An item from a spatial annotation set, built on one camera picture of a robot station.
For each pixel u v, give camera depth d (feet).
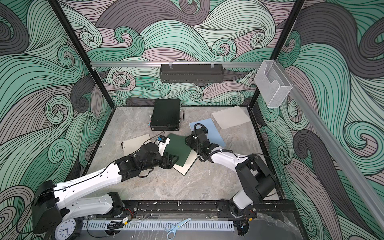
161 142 2.17
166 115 3.73
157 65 3.10
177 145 2.69
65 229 2.16
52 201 1.30
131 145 3.20
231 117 3.75
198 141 2.20
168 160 2.15
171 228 2.23
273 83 2.55
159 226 2.29
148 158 1.85
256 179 1.43
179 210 2.43
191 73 3.12
